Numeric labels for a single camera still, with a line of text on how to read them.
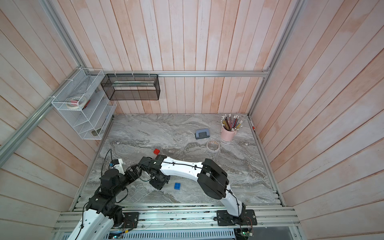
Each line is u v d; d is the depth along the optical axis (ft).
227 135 3.34
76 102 2.25
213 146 3.34
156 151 3.21
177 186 2.74
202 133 3.52
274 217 2.50
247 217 2.36
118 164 2.39
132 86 3.39
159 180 2.27
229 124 3.31
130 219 2.40
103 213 1.81
